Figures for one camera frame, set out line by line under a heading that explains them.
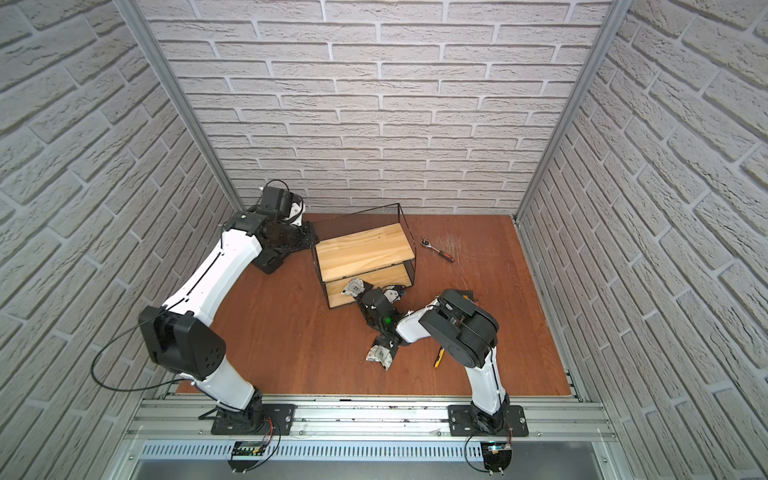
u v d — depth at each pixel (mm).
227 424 726
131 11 693
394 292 875
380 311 737
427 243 1098
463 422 734
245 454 714
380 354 842
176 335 463
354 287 962
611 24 711
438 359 831
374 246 913
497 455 706
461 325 529
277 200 631
